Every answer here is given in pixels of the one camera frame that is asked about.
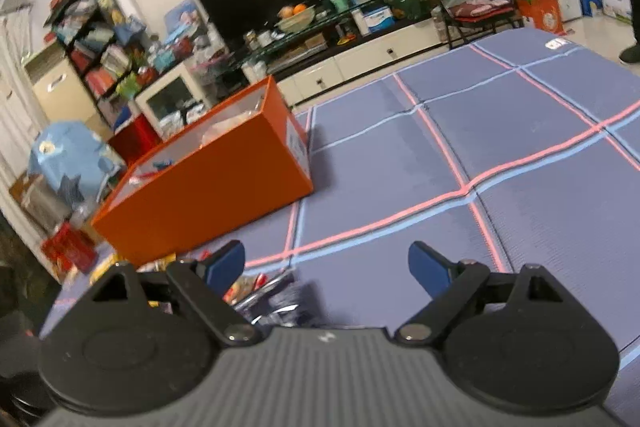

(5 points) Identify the yellow chip bag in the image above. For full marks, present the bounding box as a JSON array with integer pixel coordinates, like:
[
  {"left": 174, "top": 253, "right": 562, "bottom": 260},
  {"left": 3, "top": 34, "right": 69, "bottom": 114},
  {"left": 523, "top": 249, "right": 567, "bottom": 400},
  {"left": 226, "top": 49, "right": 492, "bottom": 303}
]
[{"left": 89, "top": 253, "right": 128, "bottom": 286}]

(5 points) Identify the dark blue snack packet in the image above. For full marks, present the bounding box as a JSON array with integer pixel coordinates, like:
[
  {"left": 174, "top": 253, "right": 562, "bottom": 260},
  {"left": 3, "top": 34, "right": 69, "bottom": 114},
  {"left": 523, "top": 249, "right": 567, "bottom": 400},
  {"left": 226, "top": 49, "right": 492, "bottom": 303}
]
[{"left": 233, "top": 268, "right": 322, "bottom": 331}]

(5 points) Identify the orange cardboard box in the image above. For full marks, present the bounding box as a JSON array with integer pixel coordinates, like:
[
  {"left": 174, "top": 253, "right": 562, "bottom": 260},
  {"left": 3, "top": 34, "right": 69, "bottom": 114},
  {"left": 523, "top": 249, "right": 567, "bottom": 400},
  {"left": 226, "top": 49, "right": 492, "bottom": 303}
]
[{"left": 92, "top": 77, "right": 314, "bottom": 265}]

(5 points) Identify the blue checked tablecloth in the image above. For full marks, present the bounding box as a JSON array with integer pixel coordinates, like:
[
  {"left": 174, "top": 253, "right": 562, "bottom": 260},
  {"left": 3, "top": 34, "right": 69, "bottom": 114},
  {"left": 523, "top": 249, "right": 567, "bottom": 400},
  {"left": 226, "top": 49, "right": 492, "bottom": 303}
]
[{"left": 39, "top": 28, "right": 639, "bottom": 426}]

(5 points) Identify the blue star cloth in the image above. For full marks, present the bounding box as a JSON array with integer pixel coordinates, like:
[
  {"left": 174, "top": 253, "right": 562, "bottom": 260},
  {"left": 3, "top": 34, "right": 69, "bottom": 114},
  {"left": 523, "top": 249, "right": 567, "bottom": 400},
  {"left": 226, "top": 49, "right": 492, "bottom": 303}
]
[{"left": 27, "top": 120, "right": 126, "bottom": 209}]

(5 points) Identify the white tv stand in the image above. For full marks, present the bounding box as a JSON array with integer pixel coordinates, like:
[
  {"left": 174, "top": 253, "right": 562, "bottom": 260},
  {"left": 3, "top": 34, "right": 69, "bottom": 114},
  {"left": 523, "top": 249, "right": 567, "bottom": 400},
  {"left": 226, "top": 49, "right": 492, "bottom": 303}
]
[{"left": 277, "top": 20, "right": 442, "bottom": 106}]

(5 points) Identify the fruit bowl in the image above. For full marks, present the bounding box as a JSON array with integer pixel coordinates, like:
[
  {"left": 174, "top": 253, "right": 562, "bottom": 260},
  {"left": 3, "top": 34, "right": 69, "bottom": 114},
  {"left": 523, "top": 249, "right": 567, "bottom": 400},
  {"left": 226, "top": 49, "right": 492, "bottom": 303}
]
[{"left": 277, "top": 3, "right": 316, "bottom": 34}]

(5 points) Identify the red folding chair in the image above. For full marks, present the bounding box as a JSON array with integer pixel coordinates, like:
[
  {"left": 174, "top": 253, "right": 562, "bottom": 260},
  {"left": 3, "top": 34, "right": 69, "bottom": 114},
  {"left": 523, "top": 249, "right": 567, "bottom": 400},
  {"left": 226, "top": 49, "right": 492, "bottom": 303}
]
[{"left": 437, "top": 0, "right": 524, "bottom": 50}]

